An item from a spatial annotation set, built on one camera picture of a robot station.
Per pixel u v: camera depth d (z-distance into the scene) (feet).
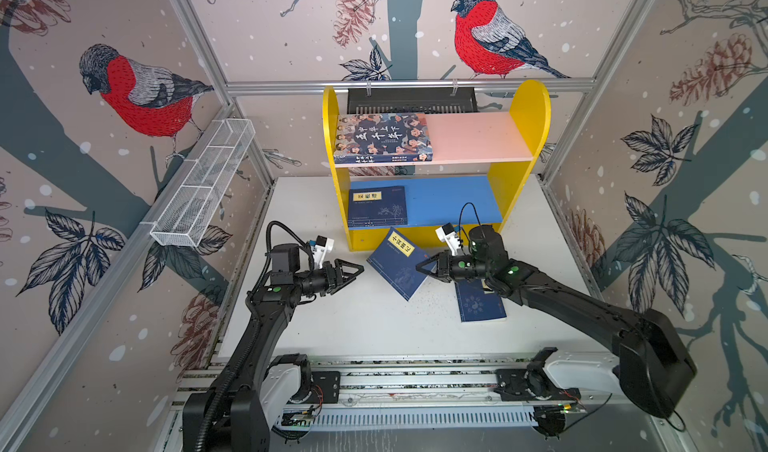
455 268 2.24
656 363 1.32
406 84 3.21
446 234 2.44
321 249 2.45
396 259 2.67
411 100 3.11
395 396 2.39
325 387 2.39
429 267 2.43
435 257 2.38
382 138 2.34
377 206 2.97
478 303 2.87
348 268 2.40
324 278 2.27
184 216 2.34
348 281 2.37
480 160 2.28
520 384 2.40
